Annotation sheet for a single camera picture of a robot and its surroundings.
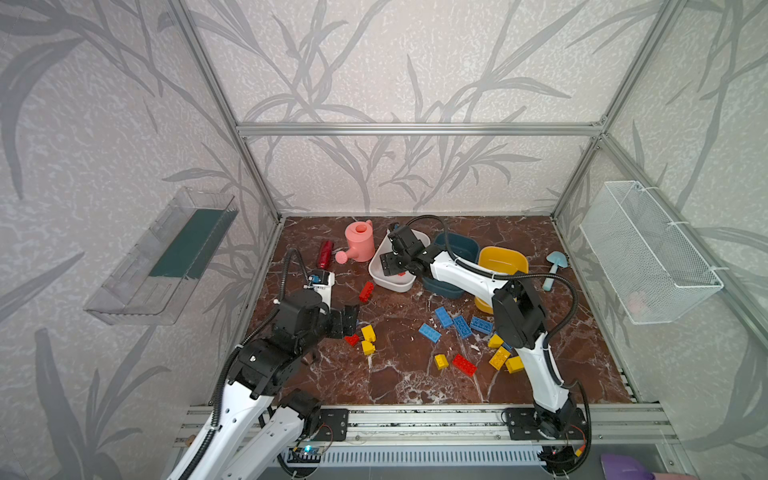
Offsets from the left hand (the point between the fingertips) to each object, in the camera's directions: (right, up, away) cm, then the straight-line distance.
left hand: (350, 297), depth 71 cm
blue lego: (+21, -14, +18) cm, 31 cm away
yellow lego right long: (+40, -20, +13) cm, 46 cm away
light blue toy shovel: (+68, +7, +34) cm, 76 cm away
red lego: (0, -3, +27) cm, 27 cm away
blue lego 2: (+25, -10, +20) cm, 34 cm away
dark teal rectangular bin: (+34, +12, +36) cm, 51 cm away
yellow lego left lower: (+3, -17, +14) cm, 22 cm away
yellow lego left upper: (+3, -13, +16) cm, 21 cm away
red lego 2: (-2, -16, +16) cm, 22 cm away
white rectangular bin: (+10, 0, +23) cm, 25 cm away
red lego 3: (+30, -21, +11) cm, 38 cm away
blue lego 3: (+31, -12, +18) cm, 37 cm away
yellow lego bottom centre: (+23, -20, +11) cm, 33 cm away
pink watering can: (-2, +15, +30) cm, 33 cm away
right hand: (+9, +11, +25) cm, 29 cm away
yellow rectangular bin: (+47, +7, +33) cm, 58 cm away
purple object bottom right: (+63, -38, -4) cm, 74 cm away
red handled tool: (-15, +9, +34) cm, 38 cm away
